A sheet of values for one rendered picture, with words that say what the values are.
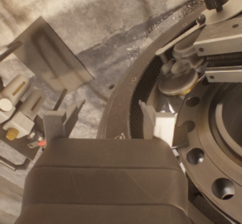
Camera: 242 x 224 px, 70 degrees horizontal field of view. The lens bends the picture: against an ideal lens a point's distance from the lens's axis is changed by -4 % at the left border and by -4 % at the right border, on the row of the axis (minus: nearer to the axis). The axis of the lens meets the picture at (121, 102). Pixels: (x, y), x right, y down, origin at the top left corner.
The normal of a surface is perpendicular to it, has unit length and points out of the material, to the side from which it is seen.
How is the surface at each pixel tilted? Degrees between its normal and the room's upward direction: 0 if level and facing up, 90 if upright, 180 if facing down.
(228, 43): 35
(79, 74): 0
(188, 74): 90
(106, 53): 0
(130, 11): 0
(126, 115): 90
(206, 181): 90
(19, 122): 90
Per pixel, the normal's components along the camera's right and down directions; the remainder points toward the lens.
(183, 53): -0.71, 0.06
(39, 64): -0.11, 0.65
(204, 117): -0.55, -0.67
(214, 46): -0.56, 0.74
